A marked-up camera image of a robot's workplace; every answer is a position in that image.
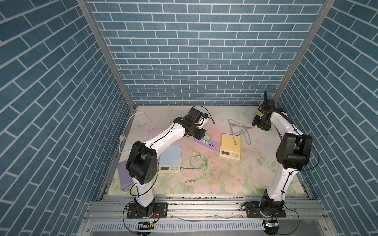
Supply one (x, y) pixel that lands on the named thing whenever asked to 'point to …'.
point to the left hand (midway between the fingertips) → (205, 134)
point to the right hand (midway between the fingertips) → (257, 125)
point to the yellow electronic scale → (230, 146)
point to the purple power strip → (210, 145)
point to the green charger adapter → (206, 137)
